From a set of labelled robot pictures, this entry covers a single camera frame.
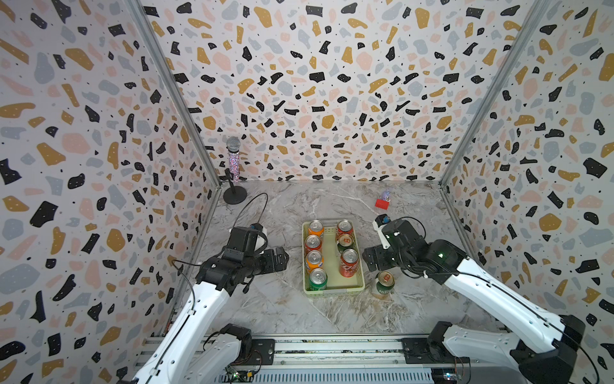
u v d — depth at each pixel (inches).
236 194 46.1
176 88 34.0
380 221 25.6
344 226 36.4
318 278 30.7
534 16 28.4
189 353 16.6
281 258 26.5
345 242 34.5
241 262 21.5
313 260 32.6
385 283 30.7
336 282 34.7
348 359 28.8
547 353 15.5
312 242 34.5
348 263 32.8
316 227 36.3
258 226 27.2
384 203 44.6
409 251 20.7
